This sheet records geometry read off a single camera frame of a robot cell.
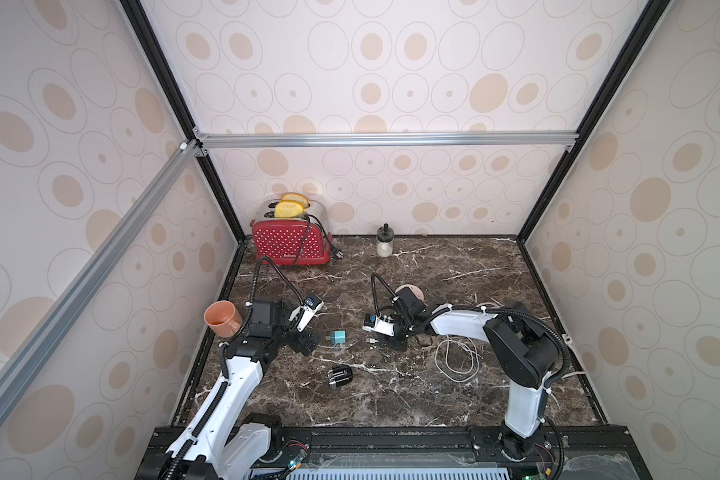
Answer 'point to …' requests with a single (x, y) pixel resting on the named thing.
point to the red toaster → (292, 241)
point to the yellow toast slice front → (288, 209)
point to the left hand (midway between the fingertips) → (315, 318)
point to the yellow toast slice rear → (293, 196)
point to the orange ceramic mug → (223, 318)
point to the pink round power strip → (417, 292)
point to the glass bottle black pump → (384, 244)
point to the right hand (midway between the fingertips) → (380, 343)
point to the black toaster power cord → (336, 253)
